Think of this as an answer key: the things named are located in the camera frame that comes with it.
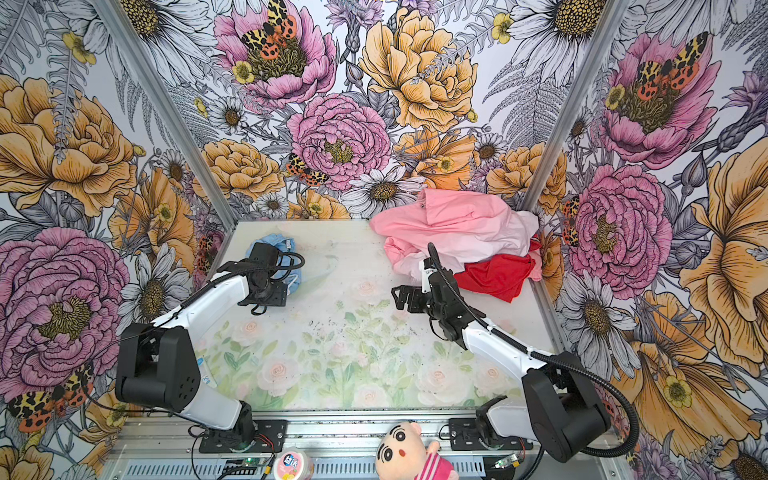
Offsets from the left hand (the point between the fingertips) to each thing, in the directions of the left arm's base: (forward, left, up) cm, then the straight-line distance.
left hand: (264, 304), depth 88 cm
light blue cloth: (+3, -10, +11) cm, 15 cm away
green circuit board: (-37, -2, -9) cm, 38 cm away
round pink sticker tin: (-38, -16, +2) cm, 42 cm away
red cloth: (+11, -73, -3) cm, 74 cm away
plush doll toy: (-37, -39, 0) cm, 53 cm away
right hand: (0, -41, +3) cm, 41 cm away
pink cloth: (+28, -62, +2) cm, 68 cm away
